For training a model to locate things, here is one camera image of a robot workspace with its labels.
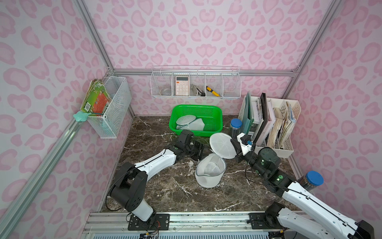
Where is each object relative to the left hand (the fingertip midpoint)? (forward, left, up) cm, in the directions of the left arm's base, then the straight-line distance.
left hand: (210, 145), depth 82 cm
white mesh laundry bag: (-6, -1, -15) cm, 16 cm away
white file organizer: (+2, -47, -9) cm, 48 cm away
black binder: (+11, -29, +13) cm, 33 cm away
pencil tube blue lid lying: (-20, -44, +3) cm, 48 cm away
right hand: (-4, -9, +12) cm, 16 cm away
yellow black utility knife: (+36, -3, +9) cm, 37 cm away
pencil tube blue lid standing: (+13, -16, +3) cm, 20 cm away
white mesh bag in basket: (+26, +12, -11) cm, 31 cm away
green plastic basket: (+31, +3, -14) cm, 34 cm away
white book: (+10, -34, -9) cm, 37 cm away
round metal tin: (+34, +27, +10) cm, 44 cm away
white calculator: (+37, +17, +14) cm, 43 cm away
